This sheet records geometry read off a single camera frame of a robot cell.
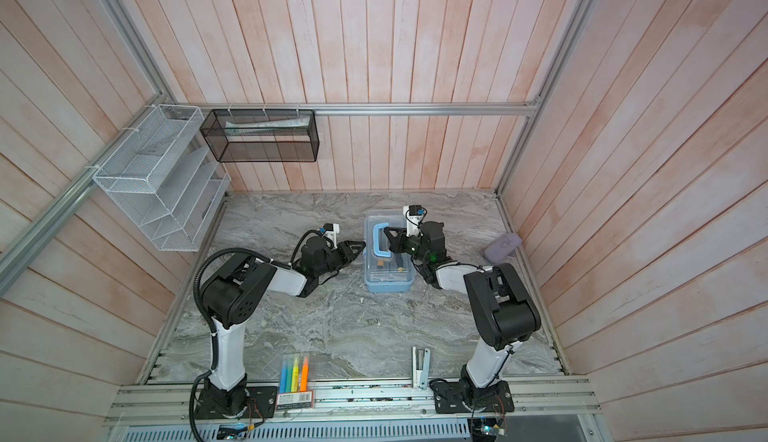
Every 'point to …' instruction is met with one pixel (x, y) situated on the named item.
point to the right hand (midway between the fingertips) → (383, 233)
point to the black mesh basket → (262, 135)
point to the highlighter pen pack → (295, 382)
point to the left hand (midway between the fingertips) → (368, 251)
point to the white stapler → (421, 367)
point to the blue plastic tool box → (382, 270)
